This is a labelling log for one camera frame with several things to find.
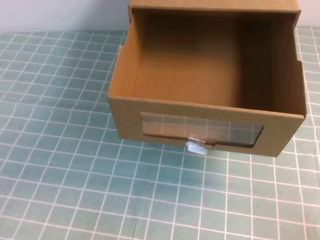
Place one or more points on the cardboard drawer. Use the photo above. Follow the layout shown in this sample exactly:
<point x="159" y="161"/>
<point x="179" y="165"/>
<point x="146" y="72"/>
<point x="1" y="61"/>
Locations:
<point x="227" y="81"/>

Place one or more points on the brown cardboard shoebox cabinet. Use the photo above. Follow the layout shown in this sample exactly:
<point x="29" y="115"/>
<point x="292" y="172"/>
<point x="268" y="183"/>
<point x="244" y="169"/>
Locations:
<point x="267" y="6"/>

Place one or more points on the cyan checkered tablecloth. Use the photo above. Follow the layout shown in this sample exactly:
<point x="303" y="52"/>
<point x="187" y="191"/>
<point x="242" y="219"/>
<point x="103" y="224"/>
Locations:
<point x="66" y="175"/>

